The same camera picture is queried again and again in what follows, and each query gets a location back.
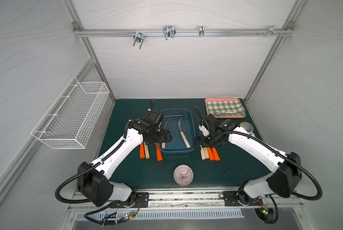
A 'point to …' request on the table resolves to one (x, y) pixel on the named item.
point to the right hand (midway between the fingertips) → (201, 144)
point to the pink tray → (225, 99)
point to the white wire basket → (66, 120)
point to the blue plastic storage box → (181, 123)
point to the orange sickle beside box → (159, 155)
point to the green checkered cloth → (226, 108)
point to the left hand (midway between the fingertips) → (164, 140)
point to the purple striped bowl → (183, 175)
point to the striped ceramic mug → (248, 126)
